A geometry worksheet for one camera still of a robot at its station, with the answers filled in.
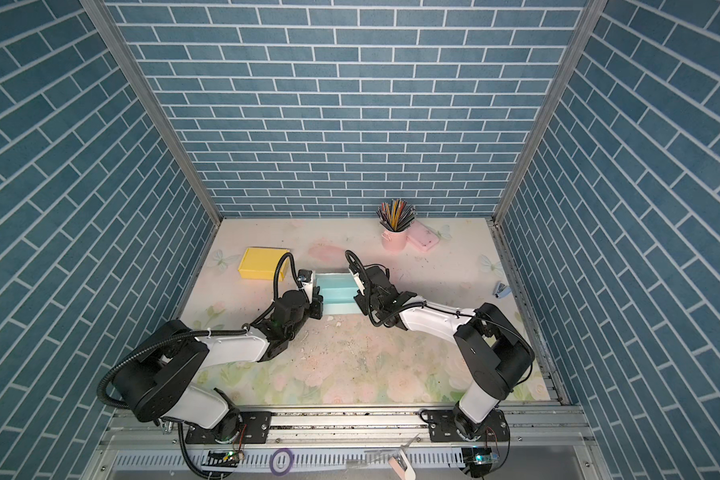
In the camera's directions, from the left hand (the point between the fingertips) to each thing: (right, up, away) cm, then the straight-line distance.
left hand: (322, 290), depth 90 cm
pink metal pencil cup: (+23, +15, +15) cm, 31 cm away
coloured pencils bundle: (+24, +25, +15) cm, 37 cm away
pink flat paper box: (+34, +17, +23) cm, 44 cm away
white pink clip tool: (+22, -37, -22) cm, 49 cm away
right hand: (+11, +1, +1) cm, 11 cm away
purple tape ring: (-8, -38, -21) cm, 44 cm away
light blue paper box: (+3, -2, +12) cm, 13 cm away
